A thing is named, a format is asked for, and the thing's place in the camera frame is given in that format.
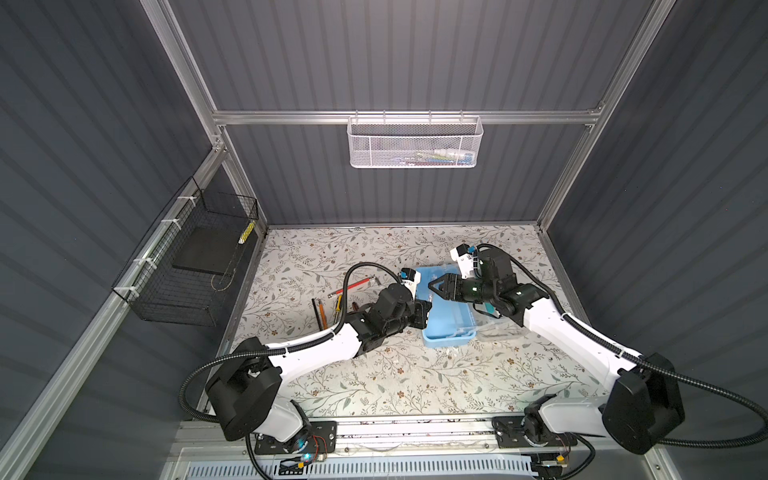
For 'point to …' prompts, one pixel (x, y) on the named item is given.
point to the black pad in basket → (205, 248)
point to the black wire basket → (159, 292)
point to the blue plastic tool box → (450, 322)
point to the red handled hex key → (350, 286)
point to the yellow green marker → (247, 232)
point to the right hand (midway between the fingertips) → (436, 288)
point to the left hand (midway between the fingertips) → (434, 305)
